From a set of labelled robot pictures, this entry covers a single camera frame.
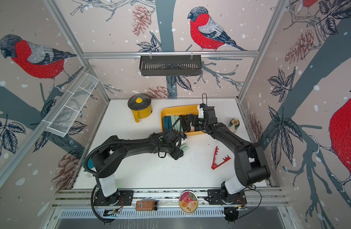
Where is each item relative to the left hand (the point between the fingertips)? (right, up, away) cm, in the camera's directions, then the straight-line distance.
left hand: (182, 149), depth 88 cm
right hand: (+5, +20, +2) cm, 21 cm away
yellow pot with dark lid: (-31, +29, +16) cm, 45 cm away
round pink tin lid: (+3, -21, -19) cm, 28 cm away
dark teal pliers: (-12, +15, +9) cm, 22 cm away
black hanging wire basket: (-10, +59, +19) cm, 63 cm away
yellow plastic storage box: (0, +25, +22) cm, 33 cm away
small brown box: (-19, -22, -20) cm, 35 cm away
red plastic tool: (+19, -8, -5) cm, 22 cm away
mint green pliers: (+1, +1, +1) cm, 2 cm away
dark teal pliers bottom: (-9, +15, +11) cm, 21 cm away
